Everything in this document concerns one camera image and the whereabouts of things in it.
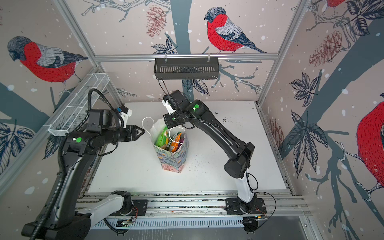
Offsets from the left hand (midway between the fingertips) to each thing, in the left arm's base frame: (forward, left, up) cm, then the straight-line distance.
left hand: (143, 128), depth 67 cm
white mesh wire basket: (+13, +39, -1) cm, 41 cm away
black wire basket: (+54, -19, -3) cm, 57 cm away
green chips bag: (+1, -7, -13) cm, 14 cm away
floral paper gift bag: (-2, -11, -14) cm, 18 cm away
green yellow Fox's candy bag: (+3, -9, -19) cm, 21 cm away
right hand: (+7, -10, -2) cm, 12 cm away
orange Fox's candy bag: (-3, -14, -9) cm, 17 cm away
